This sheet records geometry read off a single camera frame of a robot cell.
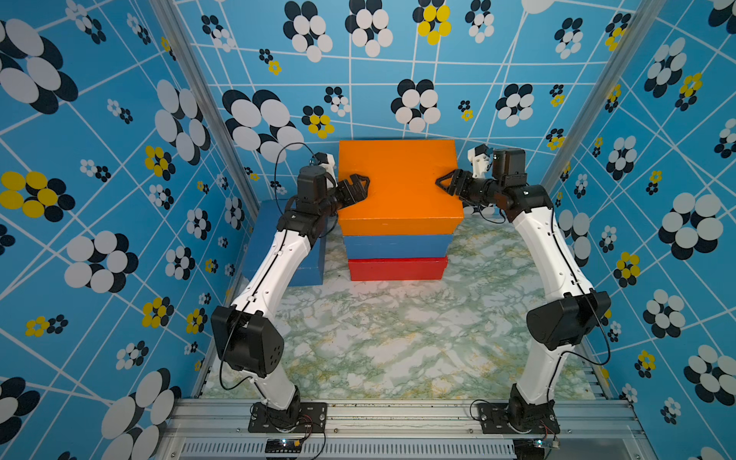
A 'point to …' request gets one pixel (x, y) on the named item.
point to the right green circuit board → (533, 448)
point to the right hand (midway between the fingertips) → (446, 183)
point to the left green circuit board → (283, 446)
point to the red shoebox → (402, 268)
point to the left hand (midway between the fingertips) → (364, 180)
